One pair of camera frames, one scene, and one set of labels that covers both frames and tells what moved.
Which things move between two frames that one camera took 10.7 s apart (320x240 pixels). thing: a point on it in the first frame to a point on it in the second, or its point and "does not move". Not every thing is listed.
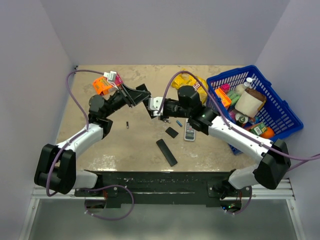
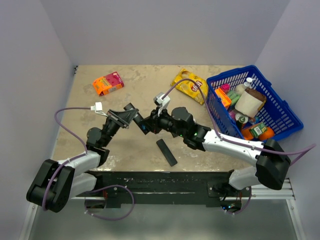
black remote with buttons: (146, 103) to (142, 123)
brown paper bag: (250, 102) does not move
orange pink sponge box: (101, 85) does not move
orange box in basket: (225, 100) does not move
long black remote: (167, 154) does not move
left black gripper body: (130, 99) to (112, 125)
